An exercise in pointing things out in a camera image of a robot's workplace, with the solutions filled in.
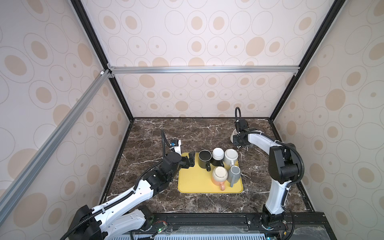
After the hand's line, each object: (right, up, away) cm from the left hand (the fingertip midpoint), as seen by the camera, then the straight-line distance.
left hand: (191, 150), depth 76 cm
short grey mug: (+23, -14, +5) cm, 27 cm away
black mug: (+7, -6, +11) cm, 15 cm away
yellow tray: (+4, -19, +11) cm, 22 cm away
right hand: (+32, +4, +24) cm, 40 cm away
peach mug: (+15, -14, +4) cm, 21 cm away
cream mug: (+23, -5, +14) cm, 28 cm away
